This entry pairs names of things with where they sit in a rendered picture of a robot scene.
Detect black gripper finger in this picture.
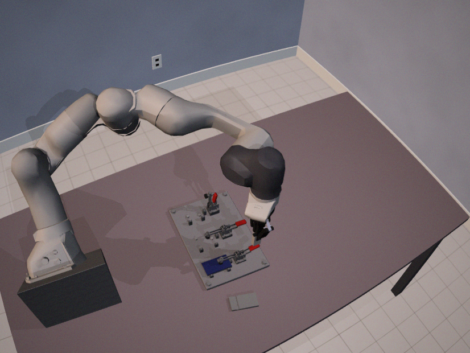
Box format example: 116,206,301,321
250,219,257,233
252,219,274,246

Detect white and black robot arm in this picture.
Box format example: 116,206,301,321
11,84,285,283

